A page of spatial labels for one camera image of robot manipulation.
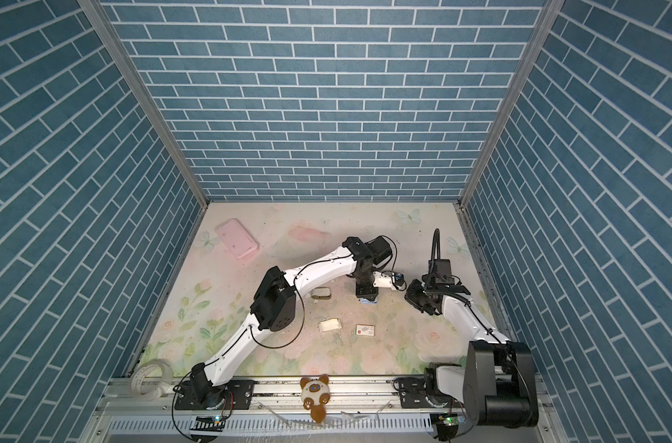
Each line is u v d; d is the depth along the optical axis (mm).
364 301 891
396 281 805
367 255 689
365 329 844
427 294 658
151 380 769
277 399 740
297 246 1060
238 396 733
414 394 736
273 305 594
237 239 1075
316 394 719
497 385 413
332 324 865
